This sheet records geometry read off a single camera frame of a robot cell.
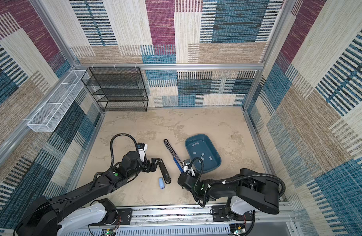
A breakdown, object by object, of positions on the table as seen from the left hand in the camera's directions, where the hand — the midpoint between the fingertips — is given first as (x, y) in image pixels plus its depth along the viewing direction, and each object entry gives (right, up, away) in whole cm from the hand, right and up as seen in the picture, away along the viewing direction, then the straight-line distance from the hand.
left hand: (153, 156), depth 83 cm
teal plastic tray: (+28, +3, +15) cm, 32 cm away
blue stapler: (+12, -2, +9) cm, 15 cm away
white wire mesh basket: (-48, +22, -12) cm, 54 cm away
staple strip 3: (+29, -1, +11) cm, 31 cm away
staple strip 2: (+24, 0, +12) cm, 27 cm away
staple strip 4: (+34, -3, +9) cm, 35 cm away
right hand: (+18, -11, +4) cm, 21 cm away
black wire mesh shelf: (-32, +44, +28) cm, 61 cm away
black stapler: (+6, -9, +2) cm, 11 cm away
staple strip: (+25, +5, +16) cm, 30 cm away
